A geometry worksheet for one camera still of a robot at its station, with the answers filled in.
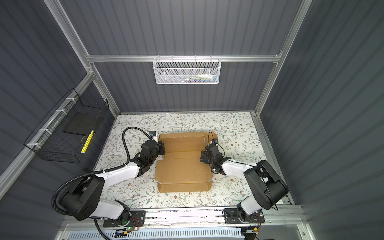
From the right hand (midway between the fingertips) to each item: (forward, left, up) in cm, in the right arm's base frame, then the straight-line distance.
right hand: (209, 155), depth 94 cm
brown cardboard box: (-8, +18, -3) cm, 20 cm away
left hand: (+4, +29, +9) cm, 31 cm away
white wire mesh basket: (+69, +16, +18) cm, 73 cm away
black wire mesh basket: (-3, +72, +28) cm, 77 cm away
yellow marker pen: (-12, +59, +26) cm, 66 cm away
